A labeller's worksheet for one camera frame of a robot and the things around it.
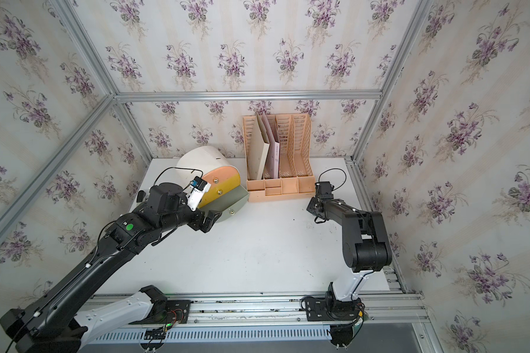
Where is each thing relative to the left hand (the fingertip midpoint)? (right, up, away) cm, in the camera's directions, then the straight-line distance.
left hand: (213, 207), depth 70 cm
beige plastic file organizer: (+31, +33, +42) cm, 62 cm away
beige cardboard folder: (+13, +23, +34) cm, 43 cm away
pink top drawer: (-1, +11, +14) cm, 18 cm away
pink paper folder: (+20, +16, +24) cm, 35 cm away
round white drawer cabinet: (-11, +16, +19) cm, 27 cm away
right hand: (+41, -4, +29) cm, 50 cm away
